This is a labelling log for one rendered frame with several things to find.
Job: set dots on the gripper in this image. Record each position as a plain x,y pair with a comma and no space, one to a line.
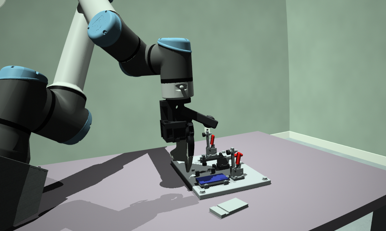
177,128

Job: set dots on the blue flat blank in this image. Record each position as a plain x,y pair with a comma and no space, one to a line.
211,179

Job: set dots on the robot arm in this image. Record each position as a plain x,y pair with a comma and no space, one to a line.
58,111

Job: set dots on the toggle clamp with red handle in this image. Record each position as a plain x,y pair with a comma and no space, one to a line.
222,161

